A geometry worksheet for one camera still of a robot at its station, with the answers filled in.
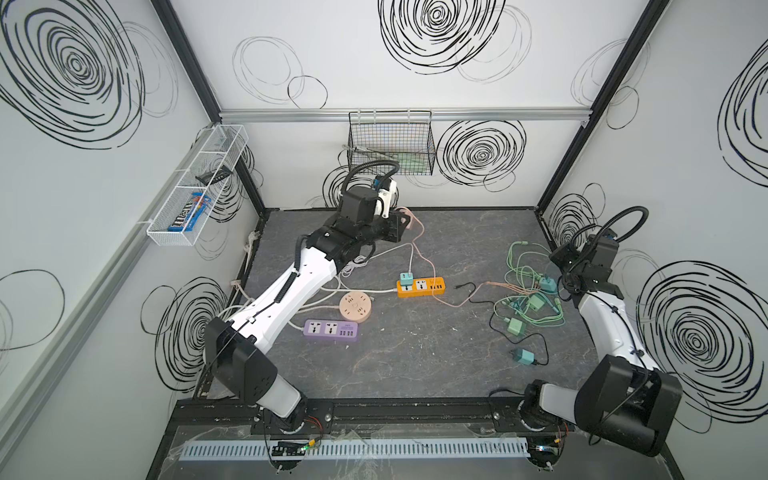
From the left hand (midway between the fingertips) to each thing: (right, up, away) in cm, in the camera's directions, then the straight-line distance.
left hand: (409, 217), depth 73 cm
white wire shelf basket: (-57, +23, +18) cm, 64 cm away
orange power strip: (+5, -21, +21) cm, 30 cm away
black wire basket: (0, +28, +23) cm, 36 cm away
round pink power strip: (-15, -26, +18) cm, 35 cm away
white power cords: (-19, -16, +28) cm, 38 cm away
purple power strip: (-22, -32, +13) cm, 41 cm away
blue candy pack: (-53, +1, -2) cm, 53 cm away
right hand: (+44, -7, +9) cm, 46 cm away
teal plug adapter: (+32, -38, +7) cm, 50 cm away
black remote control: (-51, +13, +7) cm, 53 cm away
